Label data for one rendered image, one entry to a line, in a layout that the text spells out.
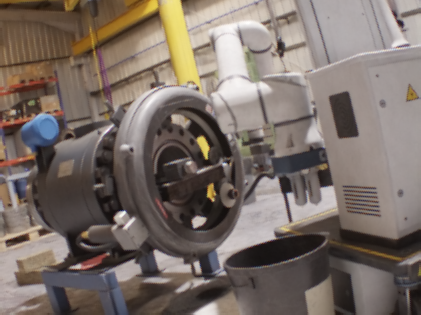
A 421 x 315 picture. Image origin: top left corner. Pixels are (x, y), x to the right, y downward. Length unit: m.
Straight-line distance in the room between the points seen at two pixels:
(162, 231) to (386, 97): 1.11
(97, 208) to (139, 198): 0.38
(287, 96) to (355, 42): 0.32
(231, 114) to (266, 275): 0.65
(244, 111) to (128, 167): 0.52
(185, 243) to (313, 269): 0.88
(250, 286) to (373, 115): 0.55
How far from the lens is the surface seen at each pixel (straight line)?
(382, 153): 1.32
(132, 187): 2.01
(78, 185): 2.41
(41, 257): 3.72
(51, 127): 2.66
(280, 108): 1.79
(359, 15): 1.87
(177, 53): 6.03
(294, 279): 1.37
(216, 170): 2.32
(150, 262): 3.14
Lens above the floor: 0.73
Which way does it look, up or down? 2 degrees down
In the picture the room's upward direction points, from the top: 14 degrees counter-clockwise
